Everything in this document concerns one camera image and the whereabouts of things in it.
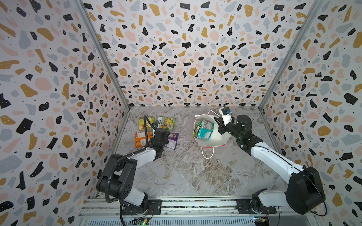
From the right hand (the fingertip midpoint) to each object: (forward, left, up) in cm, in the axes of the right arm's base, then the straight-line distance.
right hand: (217, 117), depth 80 cm
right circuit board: (-45, -22, -28) cm, 57 cm away
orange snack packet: (-1, +51, -22) cm, 55 cm away
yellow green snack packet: (-6, +39, -2) cm, 39 cm away
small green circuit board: (-47, +40, -26) cm, 67 cm away
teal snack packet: (+3, +5, -16) cm, 18 cm away
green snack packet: (+13, +34, -22) cm, 42 cm away
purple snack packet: (-1, +28, -23) cm, 36 cm away
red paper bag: (+1, -3, -24) cm, 25 cm away
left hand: (-1, +34, -17) cm, 38 cm away
